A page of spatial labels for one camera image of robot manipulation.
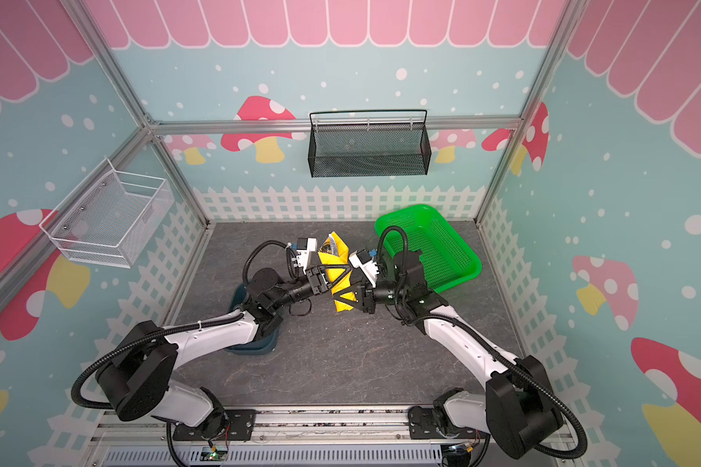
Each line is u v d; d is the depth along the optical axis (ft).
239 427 2.44
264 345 2.66
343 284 2.24
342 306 2.29
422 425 2.43
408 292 2.04
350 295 2.26
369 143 3.09
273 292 1.98
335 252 2.24
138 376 1.43
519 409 1.33
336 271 2.24
